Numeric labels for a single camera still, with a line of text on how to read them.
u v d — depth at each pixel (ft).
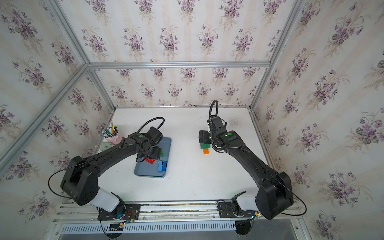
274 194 1.30
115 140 2.97
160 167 2.82
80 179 1.39
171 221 2.34
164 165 2.82
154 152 2.49
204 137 2.36
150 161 2.96
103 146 2.90
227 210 2.41
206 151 3.11
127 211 2.36
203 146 3.11
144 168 2.88
